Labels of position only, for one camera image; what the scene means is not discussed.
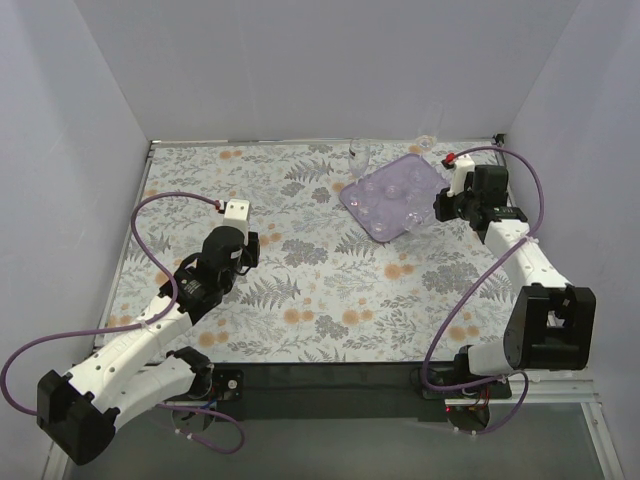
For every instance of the faceted tumbler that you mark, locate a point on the faceted tumbler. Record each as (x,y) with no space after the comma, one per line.
(418,216)

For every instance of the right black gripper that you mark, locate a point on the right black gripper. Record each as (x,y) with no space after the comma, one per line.
(445,206)

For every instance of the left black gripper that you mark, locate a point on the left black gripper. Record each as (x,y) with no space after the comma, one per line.
(252,247)

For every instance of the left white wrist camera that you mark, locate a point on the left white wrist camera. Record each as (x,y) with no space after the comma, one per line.
(237,214)

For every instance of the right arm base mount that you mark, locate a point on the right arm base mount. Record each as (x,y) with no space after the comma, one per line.
(466,410)

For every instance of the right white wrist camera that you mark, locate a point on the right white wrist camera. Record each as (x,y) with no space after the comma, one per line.
(461,165)

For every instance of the faceted glass edge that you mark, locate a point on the faceted glass edge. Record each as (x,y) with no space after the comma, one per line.
(365,213)

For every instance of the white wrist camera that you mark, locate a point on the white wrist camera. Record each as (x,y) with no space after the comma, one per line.
(461,165)
(237,214)

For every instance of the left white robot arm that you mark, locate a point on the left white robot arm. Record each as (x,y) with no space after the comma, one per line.
(82,409)

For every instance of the floral table mat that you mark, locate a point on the floral table mat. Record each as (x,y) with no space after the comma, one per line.
(323,289)

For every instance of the lavender plastic tray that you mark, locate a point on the lavender plastic tray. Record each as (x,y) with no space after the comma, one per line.
(390,214)

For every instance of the champagne flute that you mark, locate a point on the champagne flute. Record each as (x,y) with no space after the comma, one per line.
(359,158)
(427,134)

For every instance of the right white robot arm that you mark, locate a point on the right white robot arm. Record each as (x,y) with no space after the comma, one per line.
(551,325)

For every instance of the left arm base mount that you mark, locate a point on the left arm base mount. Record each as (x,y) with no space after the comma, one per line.
(226,385)

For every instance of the small glass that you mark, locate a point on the small glass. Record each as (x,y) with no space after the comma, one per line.
(393,191)
(371,189)

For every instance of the ribbed tumbler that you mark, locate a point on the ribbed tumbler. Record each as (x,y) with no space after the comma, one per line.
(421,181)

